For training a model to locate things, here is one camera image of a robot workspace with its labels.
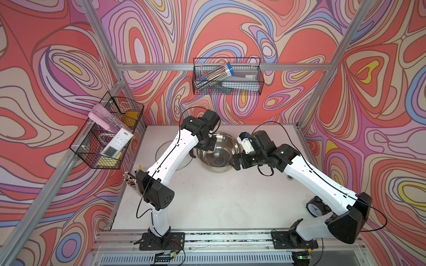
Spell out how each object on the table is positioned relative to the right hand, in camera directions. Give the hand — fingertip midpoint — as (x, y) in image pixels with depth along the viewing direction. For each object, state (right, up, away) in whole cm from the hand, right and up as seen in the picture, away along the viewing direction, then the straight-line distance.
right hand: (239, 164), depth 75 cm
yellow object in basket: (-52, +22, +3) cm, 56 cm away
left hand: (-14, +8, +4) cm, 16 cm away
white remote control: (-53, +9, -6) cm, 54 cm away
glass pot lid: (-29, -3, +27) cm, 40 cm away
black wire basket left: (-59, +11, -5) cm, 60 cm away
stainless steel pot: (-4, +8, +27) cm, 28 cm away
